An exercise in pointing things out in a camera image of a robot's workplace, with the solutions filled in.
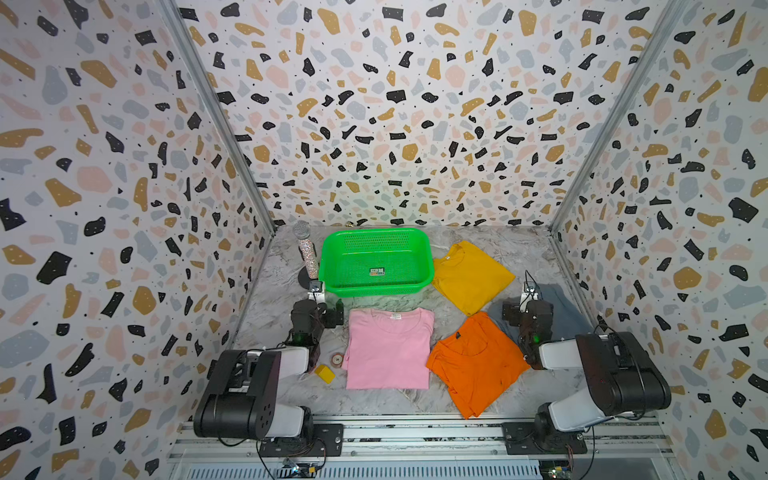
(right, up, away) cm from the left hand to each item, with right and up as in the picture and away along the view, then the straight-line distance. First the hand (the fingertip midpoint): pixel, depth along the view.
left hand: (327, 299), depth 92 cm
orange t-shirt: (+45, -18, -7) cm, 49 cm away
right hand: (+63, 0, +2) cm, 63 cm away
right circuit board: (+60, -37, -21) cm, 74 cm away
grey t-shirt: (+77, -9, +5) cm, 77 cm away
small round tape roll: (+5, -17, -7) cm, 18 cm away
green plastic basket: (+6, +11, +20) cm, 24 cm away
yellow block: (+2, -19, -9) cm, 21 cm away
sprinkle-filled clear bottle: (-5, +13, -2) cm, 14 cm away
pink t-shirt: (+19, -14, -5) cm, 24 cm away
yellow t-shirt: (+47, +5, +14) cm, 49 cm away
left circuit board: (-1, -37, -22) cm, 43 cm away
